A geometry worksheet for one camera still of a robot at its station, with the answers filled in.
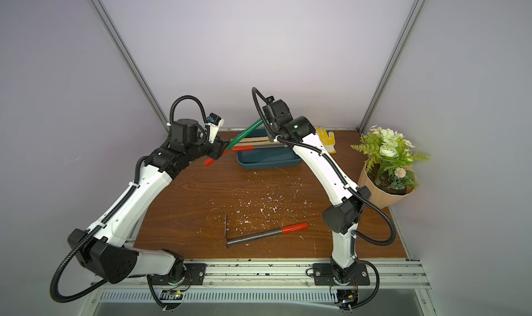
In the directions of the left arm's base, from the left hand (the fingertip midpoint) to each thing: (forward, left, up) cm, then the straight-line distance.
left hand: (227, 138), depth 75 cm
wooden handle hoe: (+18, -9, -23) cm, 31 cm away
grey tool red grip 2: (-26, -13, -29) cm, 41 cm away
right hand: (+5, -19, +2) cm, 20 cm away
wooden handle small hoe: (+20, -7, -21) cm, 30 cm away
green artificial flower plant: (-6, -59, -3) cm, 60 cm away
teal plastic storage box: (+16, -13, -33) cm, 38 cm away
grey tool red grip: (+14, -1, -23) cm, 27 cm away
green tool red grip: (+2, -4, -2) cm, 5 cm away
